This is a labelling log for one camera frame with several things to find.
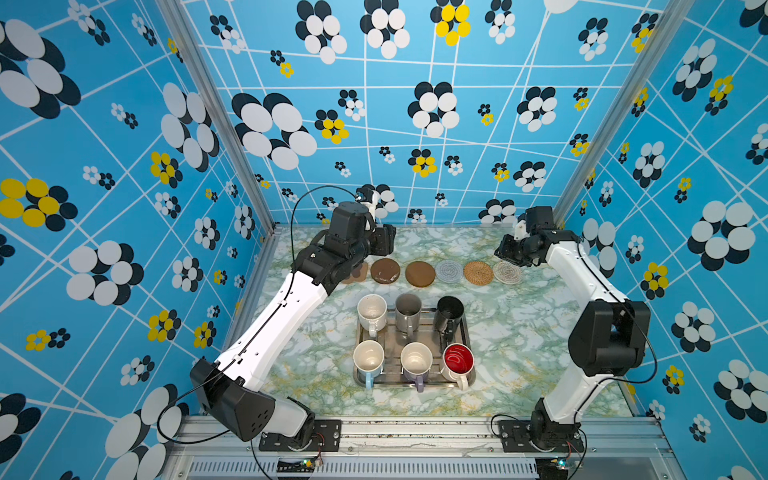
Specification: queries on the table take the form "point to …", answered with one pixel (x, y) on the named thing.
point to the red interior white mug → (458, 360)
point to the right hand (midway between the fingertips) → (500, 252)
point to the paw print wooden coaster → (358, 274)
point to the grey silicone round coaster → (449, 271)
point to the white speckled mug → (372, 313)
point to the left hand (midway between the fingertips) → (388, 227)
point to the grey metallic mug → (408, 308)
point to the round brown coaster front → (385, 271)
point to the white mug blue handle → (368, 358)
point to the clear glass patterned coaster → (506, 272)
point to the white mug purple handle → (416, 360)
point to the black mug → (448, 314)
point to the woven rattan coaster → (478, 273)
